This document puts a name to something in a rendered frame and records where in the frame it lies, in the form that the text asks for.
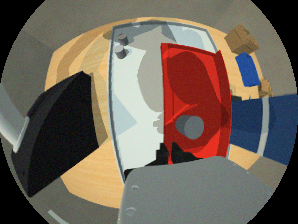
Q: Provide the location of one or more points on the blue open bin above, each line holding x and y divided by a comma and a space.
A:
249, 77

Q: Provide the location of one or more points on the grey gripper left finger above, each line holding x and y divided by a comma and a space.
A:
162, 157

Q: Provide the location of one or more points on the grey cylinder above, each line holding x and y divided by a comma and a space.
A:
190, 126
122, 38
120, 51

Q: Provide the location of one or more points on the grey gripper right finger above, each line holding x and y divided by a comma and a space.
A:
179, 156

